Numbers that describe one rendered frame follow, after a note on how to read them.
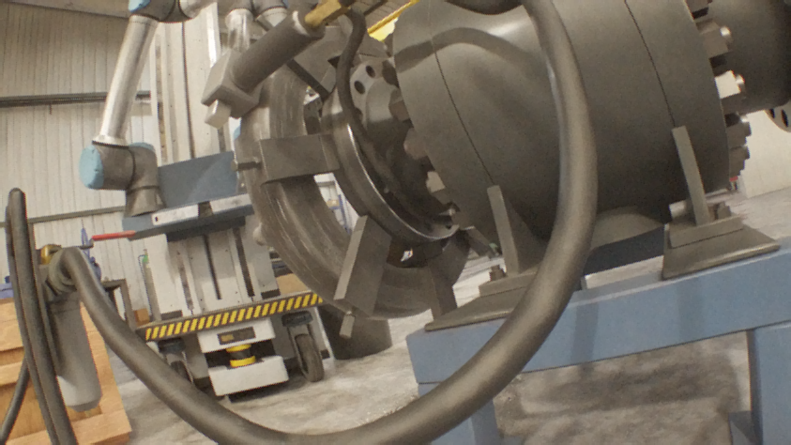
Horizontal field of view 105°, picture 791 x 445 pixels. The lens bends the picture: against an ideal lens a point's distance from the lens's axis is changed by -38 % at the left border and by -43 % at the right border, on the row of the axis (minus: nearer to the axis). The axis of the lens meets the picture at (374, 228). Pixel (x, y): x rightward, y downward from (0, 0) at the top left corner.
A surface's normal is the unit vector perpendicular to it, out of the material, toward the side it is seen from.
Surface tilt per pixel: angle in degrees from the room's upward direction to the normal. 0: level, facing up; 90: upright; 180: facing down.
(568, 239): 60
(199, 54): 90
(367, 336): 93
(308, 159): 90
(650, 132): 126
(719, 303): 90
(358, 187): 117
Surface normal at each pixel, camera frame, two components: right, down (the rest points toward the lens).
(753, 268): -0.62, 0.10
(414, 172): -0.33, 0.62
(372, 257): 0.75, -0.24
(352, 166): -0.53, 0.35
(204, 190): 0.39, -0.17
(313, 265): 0.09, 0.40
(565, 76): -0.48, -0.35
